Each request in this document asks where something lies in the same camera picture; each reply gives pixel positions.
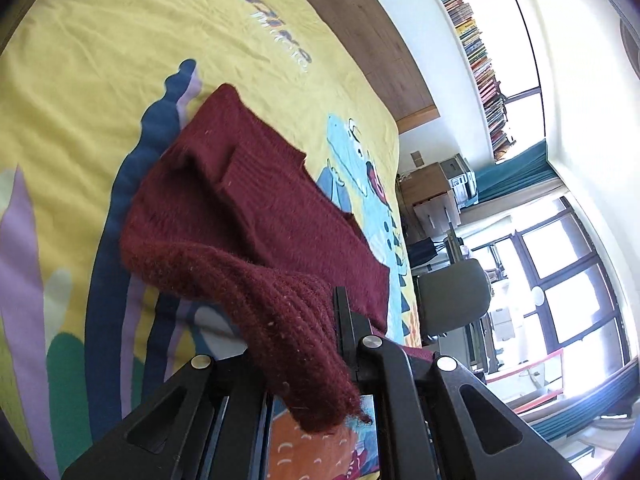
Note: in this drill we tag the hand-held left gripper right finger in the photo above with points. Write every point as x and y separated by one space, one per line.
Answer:
395 375

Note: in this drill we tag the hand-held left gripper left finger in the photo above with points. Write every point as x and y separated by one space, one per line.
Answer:
200 410

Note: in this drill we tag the dark red knitted sweater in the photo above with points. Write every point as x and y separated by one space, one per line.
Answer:
225 210

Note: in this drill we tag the grey office chair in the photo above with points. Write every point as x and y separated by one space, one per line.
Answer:
452 295

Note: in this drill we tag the black bag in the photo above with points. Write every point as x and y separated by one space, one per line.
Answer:
422 252

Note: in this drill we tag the round white desk lamp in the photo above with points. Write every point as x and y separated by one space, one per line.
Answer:
538 296

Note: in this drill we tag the wooden drawer cabinet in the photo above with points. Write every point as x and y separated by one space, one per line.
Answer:
430 197

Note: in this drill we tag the teal curtain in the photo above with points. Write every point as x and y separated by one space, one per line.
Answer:
515 172
585 407

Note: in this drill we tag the dark framed window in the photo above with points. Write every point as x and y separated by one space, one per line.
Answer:
575 280

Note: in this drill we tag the white printer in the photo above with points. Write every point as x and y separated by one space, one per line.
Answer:
459 180

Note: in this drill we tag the row of books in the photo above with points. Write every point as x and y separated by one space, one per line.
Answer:
475 45

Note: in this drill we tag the wooden bed headboard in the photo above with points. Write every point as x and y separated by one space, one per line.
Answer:
360 25

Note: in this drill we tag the yellow dinosaur print blanket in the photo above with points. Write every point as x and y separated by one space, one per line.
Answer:
100 60

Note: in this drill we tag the wall socket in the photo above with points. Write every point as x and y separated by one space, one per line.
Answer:
416 158

